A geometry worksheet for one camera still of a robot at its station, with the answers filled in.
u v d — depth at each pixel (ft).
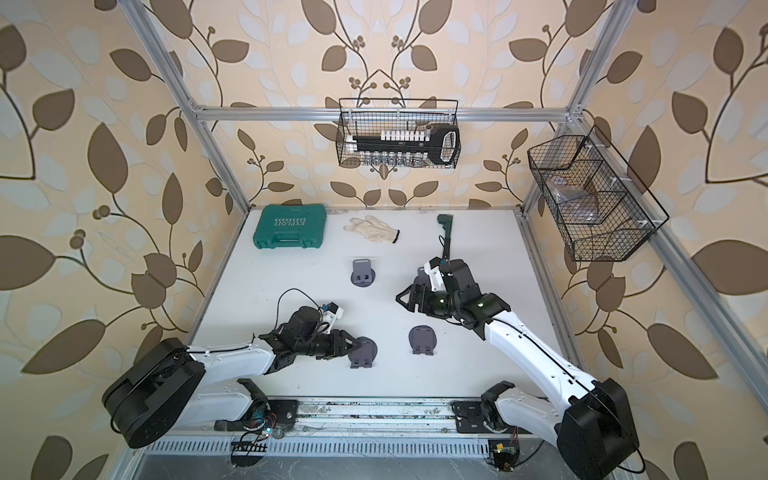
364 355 2.77
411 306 2.29
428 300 2.27
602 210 2.39
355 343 2.77
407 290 2.37
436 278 2.40
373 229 3.75
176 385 1.44
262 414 2.24
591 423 1.26
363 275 3.16
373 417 2.47
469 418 2.41
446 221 3.79
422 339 2.86
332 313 2.69
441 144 2.76
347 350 2.57
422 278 3.08
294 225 3.59
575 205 2.31
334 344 2.47
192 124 3.07
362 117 2.99
